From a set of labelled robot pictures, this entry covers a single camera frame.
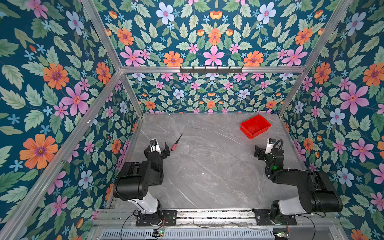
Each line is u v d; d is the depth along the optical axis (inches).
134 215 29.2
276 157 27.2
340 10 27.1
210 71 36.7
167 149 33.9
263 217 28.8
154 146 30.7
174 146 39.6
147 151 32.9
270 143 31.5
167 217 29.1
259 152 33.1
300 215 25.2
